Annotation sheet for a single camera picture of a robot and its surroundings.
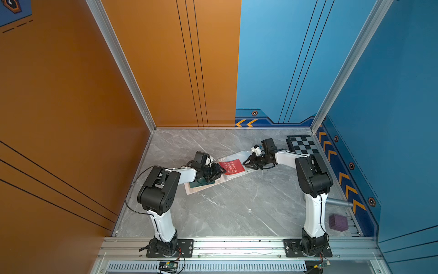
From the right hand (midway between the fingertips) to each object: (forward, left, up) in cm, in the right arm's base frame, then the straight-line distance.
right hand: (244, 163), depth 99 cm
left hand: (-5, +11, +1) cm, 12 cm away
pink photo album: (+8, 0, -2) cm, 8 cm away
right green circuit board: (-47, -30, -2) cm, 56 cm away
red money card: (-1, +7, -1) cm, 7 cm away
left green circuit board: (-48, +34, -4) cm, 59 cm away
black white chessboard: (+15, -38, 0) cm, 41 cm away
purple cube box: (-33, -40, +2) cm, 51 cm away
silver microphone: (-22, -46, -3) cm, 51 cm away
